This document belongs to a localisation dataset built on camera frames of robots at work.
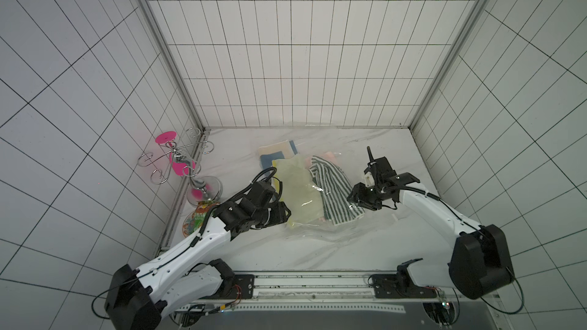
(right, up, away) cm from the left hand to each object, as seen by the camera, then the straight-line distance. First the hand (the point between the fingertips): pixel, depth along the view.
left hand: (281, 220), depth 76 cm
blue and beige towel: (-3, +23, +31) cm, 39 cm away
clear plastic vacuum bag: (+33, +25, +38) cm, 56 cm away
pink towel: (+22, +20, +30) cm, 42 cm away
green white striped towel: (+22, +7, +16) cm, 28 cm away
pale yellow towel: (+8, +5, +14) cm, 17 cm away
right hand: (+26, +6, +9) cm, 28 cm away
